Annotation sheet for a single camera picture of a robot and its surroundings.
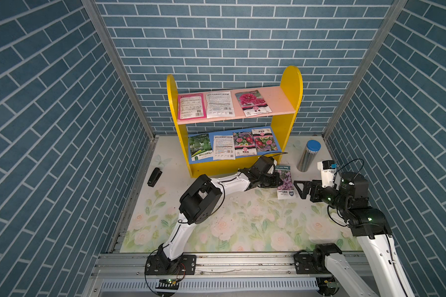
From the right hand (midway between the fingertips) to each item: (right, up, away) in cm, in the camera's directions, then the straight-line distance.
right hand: (306, 182), depth 70 cm
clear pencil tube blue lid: (+12, +14, +21) cm, 28 cm away
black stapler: (-70, -1, +28) cm, 75 cm away
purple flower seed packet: (-2, -7, +18) cm, 20 cm away
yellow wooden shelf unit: (-33, +23, +32) cm, 51 cm away
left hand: (-2, -4, +17) cm, 17 cm away
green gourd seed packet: (-45, +14, +26) cm, 54 cm away
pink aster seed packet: (-22, +16, +28) cm, 39 cm away
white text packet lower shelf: (-33, +14, +25) cm, 44 cm away
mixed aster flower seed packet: (-11, +18, +29) cm, 36 cm away
